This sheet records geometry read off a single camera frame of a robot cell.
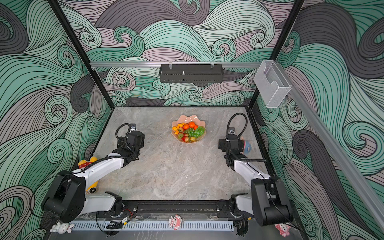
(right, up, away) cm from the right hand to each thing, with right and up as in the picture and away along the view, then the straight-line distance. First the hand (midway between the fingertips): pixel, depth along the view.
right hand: (229, 139), depth 90 cm
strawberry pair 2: (-31, +2, +8) cm, 32 cm away
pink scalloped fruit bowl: (-18, +11, +17) cm, 27 cm away
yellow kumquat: (-29, +9, +15) cm, 34 cm away
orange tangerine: (-27, +8, +11) cm, 30 cm away
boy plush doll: (+11, -4, 0) cm, 12 cm away
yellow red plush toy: (-86, -14, -7) cm, 88 cm away
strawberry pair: (-27, 0, +5) cm, 28 cm away
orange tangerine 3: (-20, +7, +12) cm, 25 cm away
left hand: (-60, +3, -3) cm, 60 cm away
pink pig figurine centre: (-31, -35, -23) cm, 52 cm away
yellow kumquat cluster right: (-33, +4, +10) cm, 35 cm away
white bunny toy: (-83, -37, -24) cm, 93 cm away
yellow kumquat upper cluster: (-31, +8, +12) cm, 34 cm away
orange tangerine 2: (-23, +9, +11) cm, 27 cm away
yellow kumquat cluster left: (-35, +6, +11) cm, 37 cm away
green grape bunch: (-21, +4, +5) cm, 22 cm away
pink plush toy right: (+17, -36, -24) cm, 47 cm away
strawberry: (-23, 0, +5) cm, 23 cm away
